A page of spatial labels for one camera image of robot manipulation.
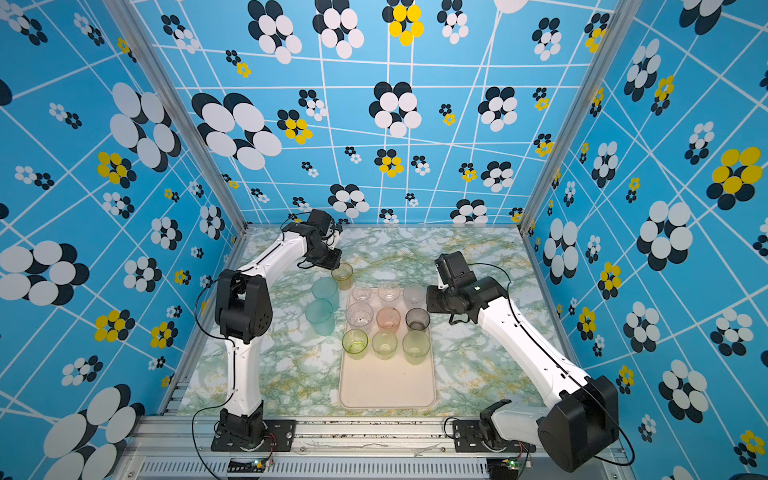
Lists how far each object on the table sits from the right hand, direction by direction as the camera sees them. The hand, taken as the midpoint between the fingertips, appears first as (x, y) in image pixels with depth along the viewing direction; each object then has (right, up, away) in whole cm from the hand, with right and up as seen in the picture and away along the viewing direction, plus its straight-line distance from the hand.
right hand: (434, 299), depth 81 cm
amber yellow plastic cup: (-29, +5, +22) cm, 37 cm away
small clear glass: (-22, 0, +16) cm, 27 cm away
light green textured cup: (-5, -15, +5) cm, 16 cm away
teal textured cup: (-34, +1, +16) cm, 37 cm away
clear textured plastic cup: (-4, -2, +20) cm, 21 cm away
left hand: (-30, +10, +19) cm, 37 cm away
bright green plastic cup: (-23, -15, +8) cm, 28 cm away
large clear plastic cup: (-22, -7, +13) cm, 26 cm away
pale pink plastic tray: (-17, -24, +2) cm, 30 cm away
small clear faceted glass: (-13, -1, +18) cm, 22 cm away
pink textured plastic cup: (-13, -8, +10) cm, 18 cm away
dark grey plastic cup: (-4, -7, +9) cm, 13 cm away
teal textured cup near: (-34, -6, +11) cm, 37 cm away
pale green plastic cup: (-14, -15, +7) cm, 22 cm away
